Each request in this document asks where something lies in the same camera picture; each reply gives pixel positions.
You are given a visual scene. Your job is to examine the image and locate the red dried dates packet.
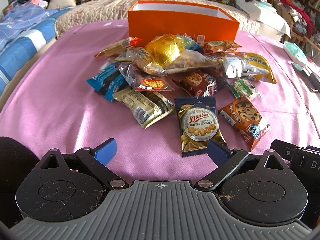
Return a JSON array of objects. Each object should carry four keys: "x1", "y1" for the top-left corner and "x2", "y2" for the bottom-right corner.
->
[{"x1": 118, "y1": 62, "x2": 175, "y2": 92}]

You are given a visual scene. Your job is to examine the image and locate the orange chocolate chip cookie packet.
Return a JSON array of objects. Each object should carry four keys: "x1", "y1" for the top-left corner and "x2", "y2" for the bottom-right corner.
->
[{"x1": 218, "y1": 96, "x2": 270, "y2": 151}]

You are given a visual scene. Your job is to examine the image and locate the Danisa butter cookies packet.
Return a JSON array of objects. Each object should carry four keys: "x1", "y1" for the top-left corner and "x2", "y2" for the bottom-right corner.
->
[{"x1": 174, "y1": 96, "x2": 227, "y2": 157}]

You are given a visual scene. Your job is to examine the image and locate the pink tablecloth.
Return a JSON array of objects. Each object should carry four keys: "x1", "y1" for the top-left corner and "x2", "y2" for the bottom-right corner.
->
[{"x1": 1, "y1": 20, "x2": 319, "y2": 181}]

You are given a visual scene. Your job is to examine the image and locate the green white snack packet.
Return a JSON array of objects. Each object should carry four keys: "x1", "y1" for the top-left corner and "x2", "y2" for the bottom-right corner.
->
[{"x1": 226, "y1": 78, "x2": 261, "y2": 100}]

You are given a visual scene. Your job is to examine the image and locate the beige black snack packet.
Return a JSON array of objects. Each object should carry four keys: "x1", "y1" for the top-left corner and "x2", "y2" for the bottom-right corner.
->
[{"x1": 113, "y1": 88, "x2": 175, "y2": 129}]

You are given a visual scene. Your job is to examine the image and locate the blue Oreo packet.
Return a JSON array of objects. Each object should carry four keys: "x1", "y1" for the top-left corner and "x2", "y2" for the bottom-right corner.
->
[{"x1": 86, "y1": 62, "x2": 127, "y2": 102}]

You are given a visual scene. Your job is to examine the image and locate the brown chocolate cookie packet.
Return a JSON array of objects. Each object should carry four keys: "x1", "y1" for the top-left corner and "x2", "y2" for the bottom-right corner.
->
[{"x1": 172, "y1": 70, "x2": 225, "y2": 96}]

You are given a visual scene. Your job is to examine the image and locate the yellow silver snack packet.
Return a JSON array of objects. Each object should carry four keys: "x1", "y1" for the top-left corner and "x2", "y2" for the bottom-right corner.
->
[{"x1": 212, "y1": 52, "x2": 277, "y2": 84}]

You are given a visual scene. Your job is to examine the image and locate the clear nut snack bag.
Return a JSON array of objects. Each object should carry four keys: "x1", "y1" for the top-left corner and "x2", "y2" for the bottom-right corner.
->
[{"x1": 127, "y1": 47, "x2": 223, "y2": 75}]

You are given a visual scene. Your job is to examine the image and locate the teal box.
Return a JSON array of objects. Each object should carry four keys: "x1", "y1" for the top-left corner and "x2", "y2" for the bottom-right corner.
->
[{"x1": 283, "y1": 41, "x2": 308, "y2": 67}]

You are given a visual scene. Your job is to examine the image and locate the red orange biscuit packet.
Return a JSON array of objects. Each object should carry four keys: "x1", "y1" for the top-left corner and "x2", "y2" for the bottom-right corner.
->
[{"x1": 203, "y1": 40, "x2": 242, "y2": 53}]

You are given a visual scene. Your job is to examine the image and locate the long orange cracker packet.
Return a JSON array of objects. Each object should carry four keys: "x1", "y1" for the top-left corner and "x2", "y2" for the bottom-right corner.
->
[{"x1": 94, "y1": 37, "x2": 142, "y2": 57}]

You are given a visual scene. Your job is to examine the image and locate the blue small snack packet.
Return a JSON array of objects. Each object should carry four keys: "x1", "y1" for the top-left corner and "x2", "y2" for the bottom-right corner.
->
[{"x1": 182, "y1": 35, "x2": 203, "y2": 53}]

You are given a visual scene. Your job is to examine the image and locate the gold foil snack packet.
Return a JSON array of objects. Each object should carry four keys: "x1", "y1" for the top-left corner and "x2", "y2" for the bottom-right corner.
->
[{"x1": 144, "y1": 35, "x2": 185, "y2": 68}]

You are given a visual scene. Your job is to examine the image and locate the orange cardboard box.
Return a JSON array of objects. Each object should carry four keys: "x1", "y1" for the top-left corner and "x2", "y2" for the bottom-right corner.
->
[{"x1": 127, "y1": 1, "x2": 239, "y2": 45}]

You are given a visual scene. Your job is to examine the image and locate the white cloth covered table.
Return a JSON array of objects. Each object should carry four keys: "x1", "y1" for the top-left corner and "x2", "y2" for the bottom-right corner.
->
[{"x1": 235, "y1": 0, "x2": 291, "y2": 41}]

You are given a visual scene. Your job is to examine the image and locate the blue striped blanket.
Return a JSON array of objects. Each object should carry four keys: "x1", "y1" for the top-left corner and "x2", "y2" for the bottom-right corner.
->
[{"x1": 1, "y1": 4, "x2": 71, "y2": 93}]

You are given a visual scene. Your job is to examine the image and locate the beige quilted sofa cover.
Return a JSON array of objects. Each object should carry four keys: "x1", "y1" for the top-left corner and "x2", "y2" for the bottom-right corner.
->
[{"x1": 55, "y1": 0, "x2": 261, "y2": 38}]

